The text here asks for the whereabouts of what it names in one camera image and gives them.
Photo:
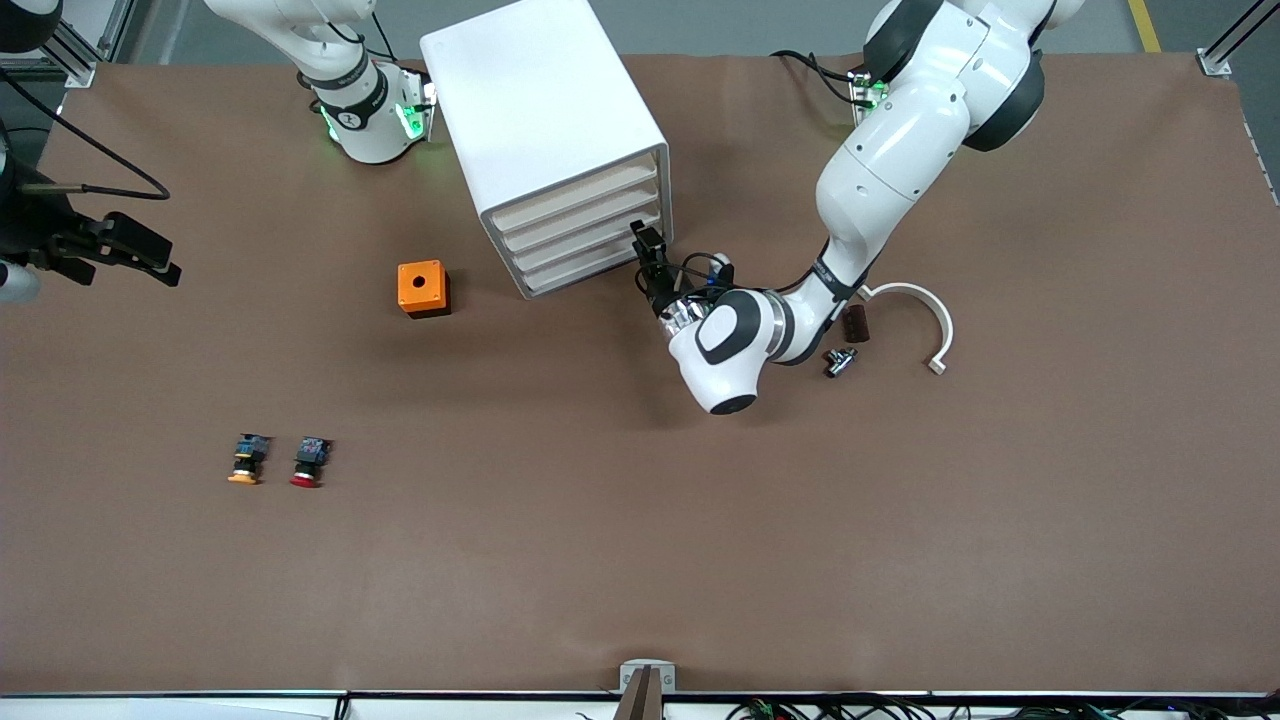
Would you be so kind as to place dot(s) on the red push button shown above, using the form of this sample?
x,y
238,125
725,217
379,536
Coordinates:
x,y
310,460

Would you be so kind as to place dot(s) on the white drawer cabinet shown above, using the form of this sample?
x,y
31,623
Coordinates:
x,y
540,100

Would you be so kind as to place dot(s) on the brown table mat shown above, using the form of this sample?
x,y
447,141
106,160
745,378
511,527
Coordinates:
x,y
640,550

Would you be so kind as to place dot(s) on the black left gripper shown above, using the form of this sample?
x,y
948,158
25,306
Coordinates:
x,y
662,290

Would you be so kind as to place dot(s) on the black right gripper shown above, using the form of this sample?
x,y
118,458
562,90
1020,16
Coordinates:
x,y
38,232

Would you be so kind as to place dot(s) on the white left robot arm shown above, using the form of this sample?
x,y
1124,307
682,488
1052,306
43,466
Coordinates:
x,y
900,160

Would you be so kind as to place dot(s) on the chrome pipe fitting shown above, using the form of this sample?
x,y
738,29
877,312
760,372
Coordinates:
x,y
838,362

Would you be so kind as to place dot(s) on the white table edge profile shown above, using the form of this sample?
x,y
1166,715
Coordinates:
x,y
200,708

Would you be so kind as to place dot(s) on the white curved plastic bracket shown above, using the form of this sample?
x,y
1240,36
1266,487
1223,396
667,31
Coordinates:
x,y
945,325

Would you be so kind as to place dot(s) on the brown terminal block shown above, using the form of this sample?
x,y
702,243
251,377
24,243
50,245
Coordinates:
x,y
857,325

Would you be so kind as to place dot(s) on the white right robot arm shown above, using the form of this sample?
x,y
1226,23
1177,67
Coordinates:
x,y
365,110

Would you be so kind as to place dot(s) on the dark stand pole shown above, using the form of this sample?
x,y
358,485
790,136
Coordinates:
x,y
645,700

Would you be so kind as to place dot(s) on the orange button enclosure box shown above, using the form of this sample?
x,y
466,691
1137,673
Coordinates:
x,y
420,285

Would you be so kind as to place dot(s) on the white plastic drawer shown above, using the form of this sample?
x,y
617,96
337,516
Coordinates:
x,y
590,212
590,236
590,188
590,260

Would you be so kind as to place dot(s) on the aluminium frame post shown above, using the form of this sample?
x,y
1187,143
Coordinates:
x,y
1213,63
82,74

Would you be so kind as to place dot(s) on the yellow push button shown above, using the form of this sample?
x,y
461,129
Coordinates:
x,y
247,458

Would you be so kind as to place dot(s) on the grey metal bracket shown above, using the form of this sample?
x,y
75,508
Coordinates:
x,y
628,678

